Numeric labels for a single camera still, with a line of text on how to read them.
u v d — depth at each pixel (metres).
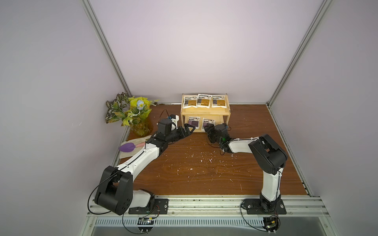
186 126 0.74
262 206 0.66
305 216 0.74
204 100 0.92
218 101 0.93
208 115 0.87
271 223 0.70
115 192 0.41
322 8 0.71
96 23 0.76
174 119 0.78
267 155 0.52
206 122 1.05
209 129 0.89
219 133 0.76
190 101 0.92
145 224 0.72
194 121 1.06
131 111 0.88
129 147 0.95
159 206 0.73
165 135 0.65
